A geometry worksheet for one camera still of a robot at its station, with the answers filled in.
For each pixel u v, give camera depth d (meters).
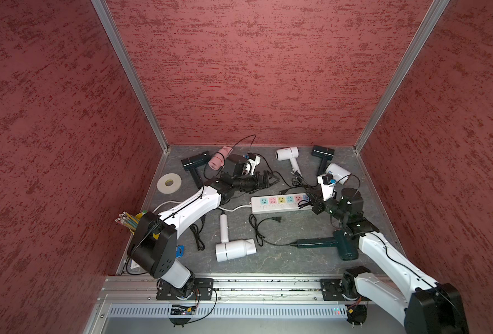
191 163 1.07
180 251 0.82
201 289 0.74
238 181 0.68
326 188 0.70
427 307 0.39
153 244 0.43
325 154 1.12
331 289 0.74
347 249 0.80
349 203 0.61
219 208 0.94
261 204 0.94
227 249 0.78
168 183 1.03
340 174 1.07
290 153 1.12
